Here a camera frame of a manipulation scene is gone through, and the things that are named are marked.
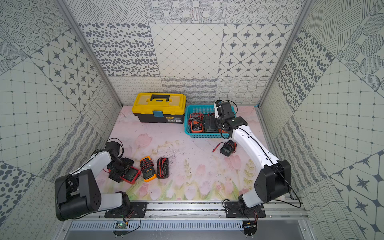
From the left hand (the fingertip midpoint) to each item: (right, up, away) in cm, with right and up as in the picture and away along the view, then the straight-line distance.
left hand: (128, 169), depth 86 cm
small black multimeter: (+61, +11, +6) cm, 62 cm away
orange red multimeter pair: (+41, +28, +13) cm, 51 cm away
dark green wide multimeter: (+47, +27, -13) cm, 56 cm away
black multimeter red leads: (+21, +1, -2) cm, 21 cm away
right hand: (+51, +28, -2) cm, 58 cm away
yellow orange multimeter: (+12, +2, -2) cm, 13 cm away
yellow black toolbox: (+16, +37, +12) cm, 42 cm away
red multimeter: (+4, -2, -5) cm, 6 cm away
